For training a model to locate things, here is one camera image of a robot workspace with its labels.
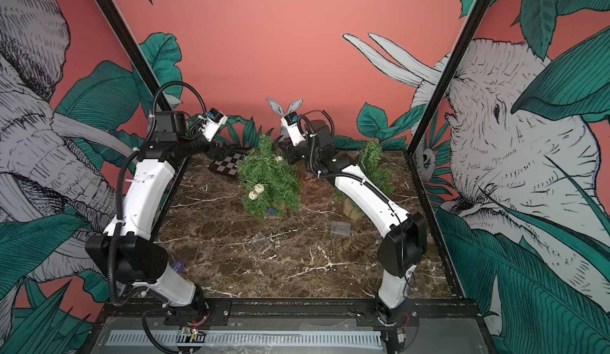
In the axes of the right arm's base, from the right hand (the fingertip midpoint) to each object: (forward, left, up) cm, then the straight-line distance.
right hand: (279, 138), depth 75 cm
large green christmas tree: (-9, +4, -14) cm, 17 cm away
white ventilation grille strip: (-51, +7, -36) cm, 62 cm away
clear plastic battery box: (-20, +9, -34) cm, 41 cm away
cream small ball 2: (-13, +9, -14) cm, 21 cm away
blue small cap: (-14, +4, -23) cm, 27 cm away
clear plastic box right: (-14, -22, -35) cm, 44 cm away
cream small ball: (-12, +7, -11) cm, 18 cm away
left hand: (+3, +18, 0) cm, 18 cm away
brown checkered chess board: (+17, +31, -32) cm, 47 cm away
